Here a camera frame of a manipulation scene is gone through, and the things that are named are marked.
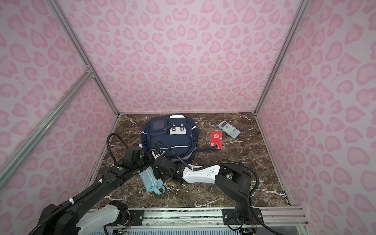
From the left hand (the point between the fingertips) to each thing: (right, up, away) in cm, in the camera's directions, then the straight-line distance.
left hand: (157, 155), depth 84 cm
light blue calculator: (+47, +14, +23) cm, 54 cm away
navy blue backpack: (+10, +14, +16) cm, 23 cm away
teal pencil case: (-3, -15, -2) cm, 15 cm away
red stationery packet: (+37, +7, +19) cm, 42 cm away
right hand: (-1, -6, -2) cm, 6 cm away
